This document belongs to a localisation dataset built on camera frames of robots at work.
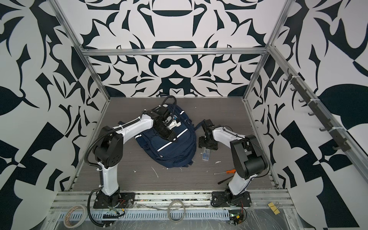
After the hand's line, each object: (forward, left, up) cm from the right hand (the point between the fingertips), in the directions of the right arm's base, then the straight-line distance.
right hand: (206, 145), depth 93 cm
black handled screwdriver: (-20, -9, -2) cm, 22 cm away
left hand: (0, +18, +9) cm, 20 cm away
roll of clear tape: (-39, +69, +2) cm, 79 cm away
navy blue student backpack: (-7, +16, +5) cm, 19 cm away
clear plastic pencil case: (-6, 0, 0) cm, 6 cm away
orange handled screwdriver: (-17, -12, 0) cm, 21 cm away
